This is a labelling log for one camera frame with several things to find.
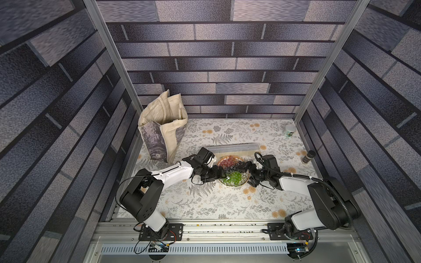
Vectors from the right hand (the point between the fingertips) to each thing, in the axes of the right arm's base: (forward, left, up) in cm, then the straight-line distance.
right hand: (238, 172), depth 89 cm
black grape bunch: (+1, +6, 0) cm, 6 cm away
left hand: (-5, +9, +3) cm, 11 cm away
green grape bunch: (-3, +3, -1) cm, 4 cm away
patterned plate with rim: (0, -4, -2) cm, 5 cm away
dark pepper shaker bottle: (+10, -41, +4) cm, 43 cm away
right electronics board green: (-34, -24, -5) cm, 42 cm away
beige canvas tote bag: (+13, +39, +25) cm, 48 cm away
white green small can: (+33, -38, -1) cm, 51 cm away
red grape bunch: (+6, +5, 0) cm, 8 cm away
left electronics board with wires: (-35, +39, -4) cm, 52 cm away
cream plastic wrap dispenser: (+15, +2, +2) cm, 16 cm away
